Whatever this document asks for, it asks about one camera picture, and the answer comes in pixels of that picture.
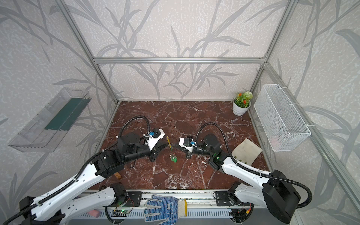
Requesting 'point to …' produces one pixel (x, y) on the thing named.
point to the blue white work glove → (170, 209)
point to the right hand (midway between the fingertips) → (174, 140)
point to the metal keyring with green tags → (173, 156)
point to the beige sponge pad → (246, 152)
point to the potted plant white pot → (238, 111)
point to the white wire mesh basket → (284, 127)
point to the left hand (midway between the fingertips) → (168, 140)
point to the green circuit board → (124, 211)
